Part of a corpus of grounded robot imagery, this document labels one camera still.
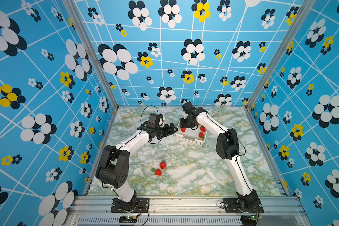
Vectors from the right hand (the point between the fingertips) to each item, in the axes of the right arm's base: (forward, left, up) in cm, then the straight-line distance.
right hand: (184, 125), depth 102 cm
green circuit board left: (-56, +31, -7) cm, 65 cm away
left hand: (-11, +7, +8) cm, 15 cm away
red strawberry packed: (-33, +17, -3) cm, 37 cm away
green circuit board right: (-55, -33, -1) cm, 65 cm away
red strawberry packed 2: (-29, +14, -3) cm, 32 cm away
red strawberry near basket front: (-7, -12, -3) cm, 14 cm away
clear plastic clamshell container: (-29, +17, -6) cm, 34 cm away
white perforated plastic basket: (-8, -7, -3) cm, 11 cm away
